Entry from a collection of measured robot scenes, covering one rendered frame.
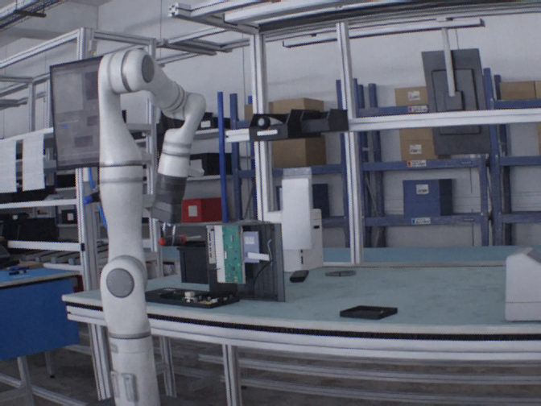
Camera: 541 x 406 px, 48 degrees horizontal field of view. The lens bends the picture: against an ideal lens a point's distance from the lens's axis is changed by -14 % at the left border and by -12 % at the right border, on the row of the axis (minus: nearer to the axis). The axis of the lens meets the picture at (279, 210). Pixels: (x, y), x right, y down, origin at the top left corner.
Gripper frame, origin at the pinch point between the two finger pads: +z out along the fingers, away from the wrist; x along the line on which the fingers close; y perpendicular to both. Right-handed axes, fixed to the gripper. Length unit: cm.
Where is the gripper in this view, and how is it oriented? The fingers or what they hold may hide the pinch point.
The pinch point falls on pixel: (167, 244)
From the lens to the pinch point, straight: 171.6
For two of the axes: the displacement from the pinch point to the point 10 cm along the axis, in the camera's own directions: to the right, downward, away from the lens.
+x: 8.4, 2.4, -4.8
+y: -5.1, 0.6, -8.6
